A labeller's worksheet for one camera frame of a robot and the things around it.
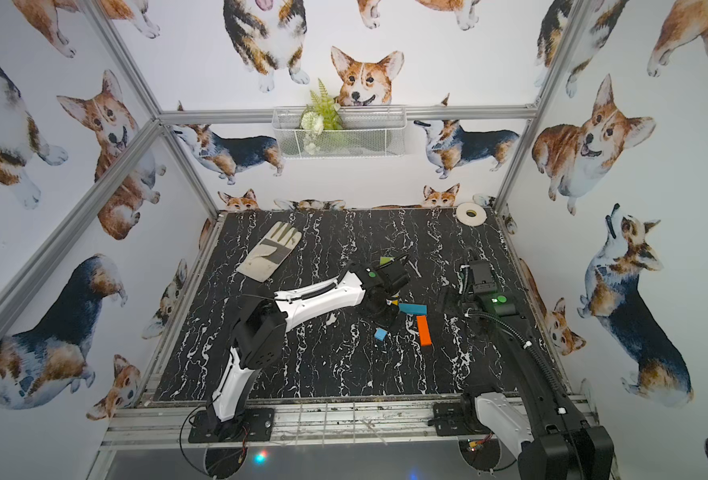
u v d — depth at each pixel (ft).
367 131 3.03
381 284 2.09
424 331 2.90
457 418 2.42
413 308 3.09
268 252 3.52
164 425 2.47
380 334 2.88
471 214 3.97
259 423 2.41
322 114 2.68
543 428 1.30
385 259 3.53
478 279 1.98
